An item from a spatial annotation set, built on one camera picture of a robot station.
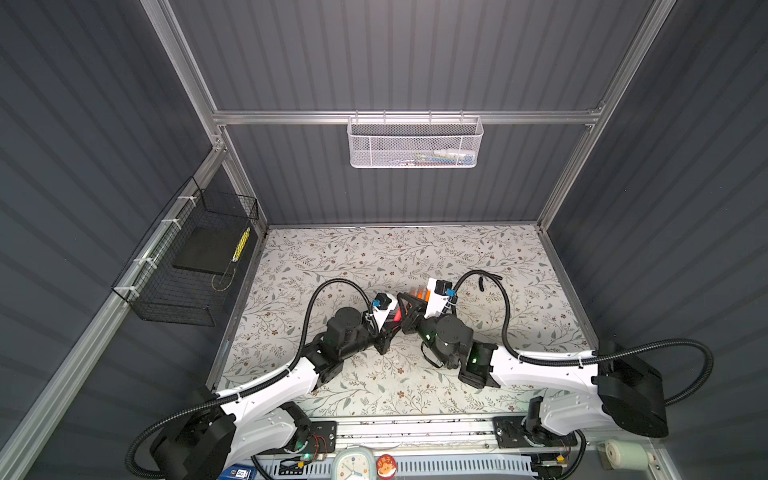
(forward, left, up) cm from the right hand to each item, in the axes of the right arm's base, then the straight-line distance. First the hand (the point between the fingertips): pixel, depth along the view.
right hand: (398, 303), depth 73 cm
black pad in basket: (+11, +48, +8) cm, 50 cm away
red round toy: (-31, +4, -22) cm, 38 cm away
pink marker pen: (-2, 0, -2) cm, 3 cm away
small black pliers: (+20, -29, -23) cm, 42 cm away
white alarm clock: (-31, +11, -20) cm, 38 cm away
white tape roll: (-29, -49, -15) cm, 59 cm away
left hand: (0, -1, -7) cm, 7 cm away
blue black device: (-33, +36, -18) cm, 52 cm away
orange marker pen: (-1, -6, +5) cm, 8 cm away
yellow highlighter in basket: (+14, +42, +6) cm, 45 cm away
